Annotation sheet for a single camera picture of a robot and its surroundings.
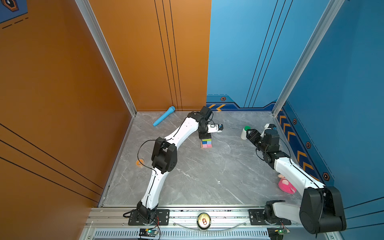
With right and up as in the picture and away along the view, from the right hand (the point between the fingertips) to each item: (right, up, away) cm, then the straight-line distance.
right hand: (248, 132), depth 87 cm
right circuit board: (+10, -46, -17) cm, 50 cm away
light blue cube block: (-22, -7, +9) cm, 25 cm away
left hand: (-23, 0, +9) cm, 25 cm away
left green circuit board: (-53, -47, -16) cm, 73 cm away
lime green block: (-23, -5, +8) cm, 25 cm away
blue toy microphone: (-54, +13, +30) cm, 63 cm away
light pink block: (-25, -9, +10) cm, 28 cm away
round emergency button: (-27, -37, -23) cm, 51 cm away
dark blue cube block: (-25, -7, +10) cm, 28 cm away
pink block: (-22, -10, +12) cm, 26 cm away
